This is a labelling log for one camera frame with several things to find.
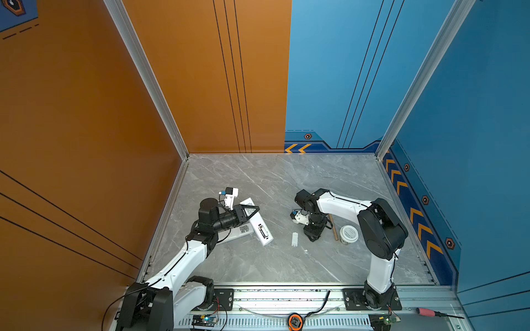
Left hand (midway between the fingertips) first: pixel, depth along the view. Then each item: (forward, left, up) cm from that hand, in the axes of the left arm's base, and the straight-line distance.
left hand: (259, 209), depth 77 cm
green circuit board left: (-33, +18, -20) cm, 42 cm away
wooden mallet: (-6, -27, -2) cm, 28 cm away
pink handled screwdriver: (-30, -60, -16) cm, 69 cm away
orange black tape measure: (-33, -13, -15) cm, 39 cm away
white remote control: (-5, 0, -2) cm, 5 cm away
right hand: (-1, -24, -19) cm, 30 cm away
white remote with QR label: (-1, +10, -17) cm, 20 cm away
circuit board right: (-33, -44, -19) cm, 58 cm away
